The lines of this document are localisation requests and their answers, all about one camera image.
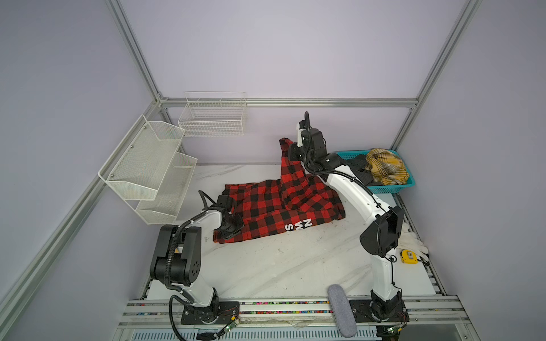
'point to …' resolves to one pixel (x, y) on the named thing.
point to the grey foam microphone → (344, 315)
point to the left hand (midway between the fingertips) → (240, 231)
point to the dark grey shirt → (357, 163)
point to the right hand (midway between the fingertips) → (289, 144)
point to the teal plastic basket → (349, 154)
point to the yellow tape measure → (408, 256)
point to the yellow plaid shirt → (387, 168)
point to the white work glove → (409, 241)
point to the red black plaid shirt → (295, 200)
